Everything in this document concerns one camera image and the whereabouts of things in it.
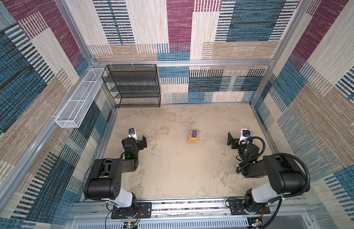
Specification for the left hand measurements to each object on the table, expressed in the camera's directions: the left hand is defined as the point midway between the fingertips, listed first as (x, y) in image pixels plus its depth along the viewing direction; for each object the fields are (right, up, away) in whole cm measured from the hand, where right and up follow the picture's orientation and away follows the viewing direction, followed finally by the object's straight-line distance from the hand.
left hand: (135, 134), depth 93 cm
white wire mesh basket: (-24, +12, -22) cm, 35 cm away
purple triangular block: (+38, 0, +1) cm, 38 cm away
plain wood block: (+35, -4, +2) cm, 36 cm away
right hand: (+64, +1, -3) cm, 64 cm away
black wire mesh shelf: (-7, +35, +18) cm, 40 cm away
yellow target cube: (+38, -3, +1) cm, 38 cm away
